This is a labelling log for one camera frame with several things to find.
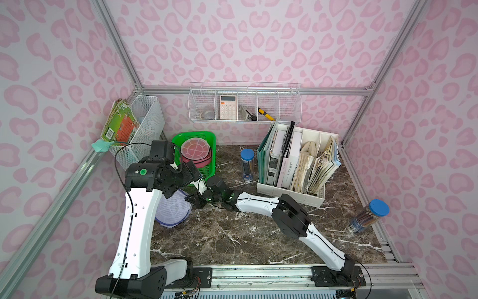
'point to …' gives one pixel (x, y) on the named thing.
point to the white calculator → (228, 107)
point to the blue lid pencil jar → (247, 156)
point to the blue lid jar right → (376, 208)
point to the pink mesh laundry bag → (197, 150)
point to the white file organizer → (325, 163)
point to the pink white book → (290, 163)
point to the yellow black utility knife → (266, 115)
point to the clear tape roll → (207, 115)
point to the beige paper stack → (307, 151)
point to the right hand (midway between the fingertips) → (184, 200)
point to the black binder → (284, 154)
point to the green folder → (262, 153)
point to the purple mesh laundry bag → (173, 210)
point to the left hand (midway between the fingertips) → (188, 175)
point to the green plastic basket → (208, 171)
